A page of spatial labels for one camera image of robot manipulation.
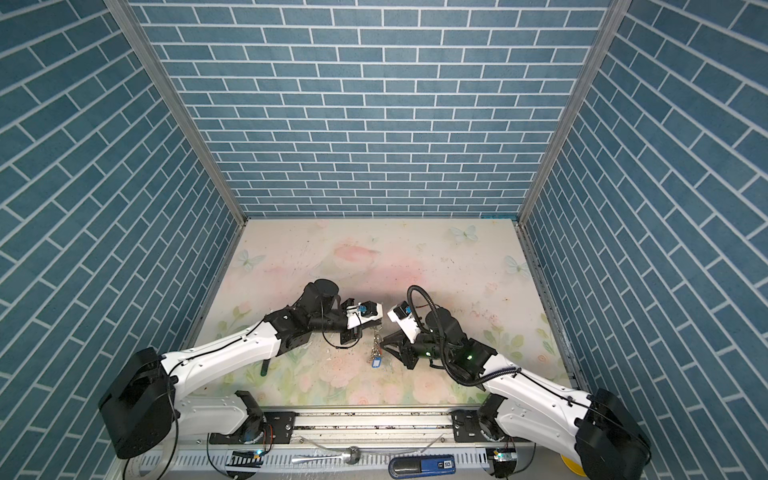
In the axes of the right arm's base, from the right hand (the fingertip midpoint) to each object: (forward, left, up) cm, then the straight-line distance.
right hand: (380, 341), depth 74 cm
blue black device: (-24, -7, -8) cm, 27 cm away
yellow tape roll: (-21, -47, -14) cm, 53 cm away
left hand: (+5, +1, +1) cm, 6 cm away
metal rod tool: (-23, +4, -12) cm, 26 cm away
